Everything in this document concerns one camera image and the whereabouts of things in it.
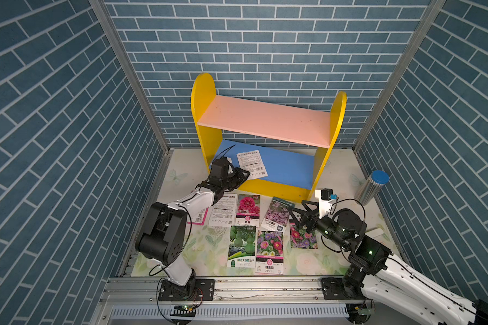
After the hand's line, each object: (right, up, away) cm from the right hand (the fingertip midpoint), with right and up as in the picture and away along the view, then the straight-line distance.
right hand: (298, 206), depth 69 cm
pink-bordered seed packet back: (-40, -10, +22) cm, 47 cm away
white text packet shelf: (-16, +16, +27) cm, 36 cm away
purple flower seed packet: (-4, -9, +24) cm, 26 cm away
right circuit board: (+23, -37, +1) cm, 43 cm away
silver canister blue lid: (+36, +5, +18) cm, 40 cm away
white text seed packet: (-29, -8, +25) cm, 39 cm away
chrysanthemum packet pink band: (-9, -22, +13) cm, 27 cm away
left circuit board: (-41, -38, +3) cm, 56 cm away
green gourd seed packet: (-20, -20, +15) cm, 32 cm away
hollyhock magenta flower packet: (-18, -7, +25) cm, 32 cm away
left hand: (-15, +10, +20) cm, 27 cm away
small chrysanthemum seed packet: (+6, -17, +18) cm, 25 cm away
